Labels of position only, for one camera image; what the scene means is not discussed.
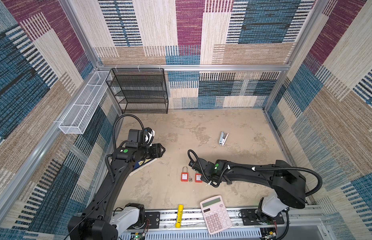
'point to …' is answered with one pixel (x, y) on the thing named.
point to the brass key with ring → (190, 179)
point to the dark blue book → (140, 165)
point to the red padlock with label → (184, 175)
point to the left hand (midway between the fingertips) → (160, 147)
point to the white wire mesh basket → (76, 119)
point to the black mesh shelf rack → (140, 90)
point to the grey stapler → (223, 138)
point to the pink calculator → (215, 215)
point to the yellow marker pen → (180, 208)
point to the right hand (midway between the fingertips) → (210, 171)
